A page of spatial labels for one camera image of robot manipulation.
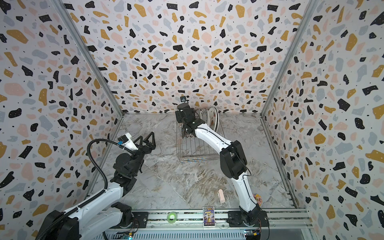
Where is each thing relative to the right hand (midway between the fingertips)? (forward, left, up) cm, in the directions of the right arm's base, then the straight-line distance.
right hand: (184, 109), depth 91 cm
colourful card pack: (-54, -16, -23) cm, 61 cm away
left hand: (-22, +15, +3) cm, 27 cm away
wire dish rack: (-15, -4, -22) cm, 27 cm away
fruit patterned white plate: (+5, -19, -13) cm, 23 cm away
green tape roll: (-53, +3, -25) cm, 59 cm away
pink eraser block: (-43, -22, -23) cm, 53 cm away
